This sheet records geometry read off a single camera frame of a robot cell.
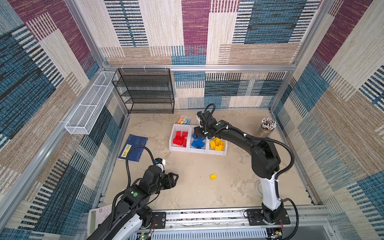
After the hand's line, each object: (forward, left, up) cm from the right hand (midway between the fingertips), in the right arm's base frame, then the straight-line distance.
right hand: (199, 132), depth 94 cm
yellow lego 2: (-7, -12, -8) cm, 16 cm away
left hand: (-26, +14, -1) cm, 29 cm away
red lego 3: (-2, +10, -7) cm, 12 cm away
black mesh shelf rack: (+34, +37, +8) cm, 51 cm away
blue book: (+2, +45, -9) cm, 46 cm away
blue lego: (-2, +3, -9) cm, 10 cm away
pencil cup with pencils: (-2, -39, +7) cm, 40 cm away
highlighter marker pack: (+18, +10, -9) cm, 23 cm away
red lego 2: (+7, +14, -9) cm, 18 cm away
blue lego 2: (-1, 0, -8) cm, 8 cm away
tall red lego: (+3, +13, -9) cm, 16 cm away
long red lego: (-1, +13, -8) cm, 16 cm away
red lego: (+5, +10, -9) cm, 14 cm away
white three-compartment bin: (-6, -2, -9) cm, 11 cm away
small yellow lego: (-24, -7, -10) cm, 27 cm away
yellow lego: (-5, -8, -7) cm, 12 cm away
